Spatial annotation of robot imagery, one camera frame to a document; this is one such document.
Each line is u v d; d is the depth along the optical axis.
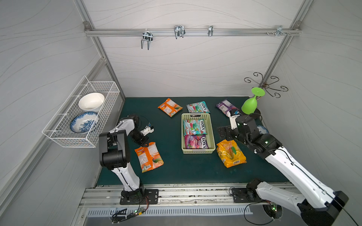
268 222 0.67
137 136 0.79
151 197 0.73
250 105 0.85
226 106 1.12
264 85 0.85
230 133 0.64
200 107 1.12
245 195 0.73
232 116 0.63
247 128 0.51
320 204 0.38
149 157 0.87
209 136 0.95
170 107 1.12
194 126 0.98
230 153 0.86
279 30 0.77
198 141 0.91
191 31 0.77
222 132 0.65
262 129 0.97
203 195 0.75
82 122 0.65
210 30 0.73
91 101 0.73
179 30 0.76
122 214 0.70
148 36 0.78
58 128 0.57
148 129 0.88
